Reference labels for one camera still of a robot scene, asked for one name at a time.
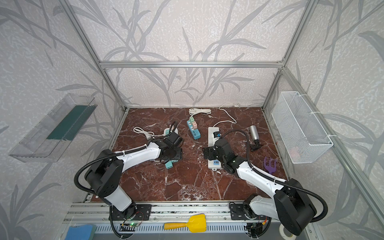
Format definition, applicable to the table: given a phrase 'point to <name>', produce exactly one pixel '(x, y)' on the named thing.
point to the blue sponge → (85, 232)
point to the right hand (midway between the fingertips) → (209, 143)
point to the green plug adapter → (191, 119)
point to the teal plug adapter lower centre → (169, 165)
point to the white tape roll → (285, 236)
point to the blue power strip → (195, 133)
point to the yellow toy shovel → (196, 223)
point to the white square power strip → (167, 130)
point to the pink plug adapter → (194, 125)
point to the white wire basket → (300, 135)
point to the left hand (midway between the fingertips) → (180, 151)
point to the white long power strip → (213, 164)
